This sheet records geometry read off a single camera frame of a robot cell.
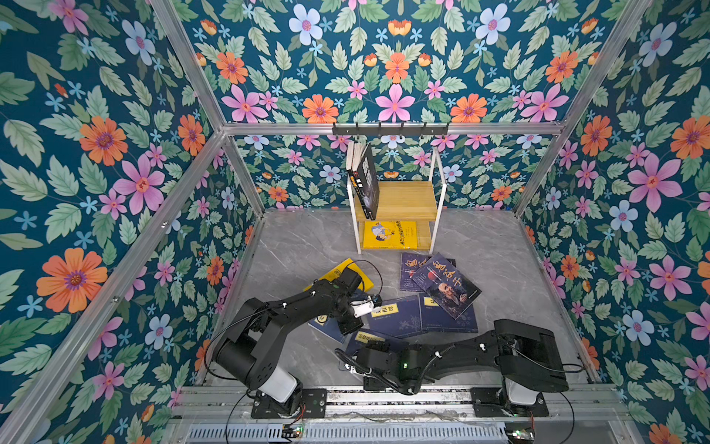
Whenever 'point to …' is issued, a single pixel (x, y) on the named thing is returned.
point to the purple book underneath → (408, 280)
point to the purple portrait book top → (445, 284)
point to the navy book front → (357, 339)
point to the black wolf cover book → (368, 183)
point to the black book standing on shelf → (364, 220)
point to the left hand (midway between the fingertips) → (361, 320)
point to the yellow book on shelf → (390, 235)
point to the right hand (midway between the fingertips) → (365, 358)
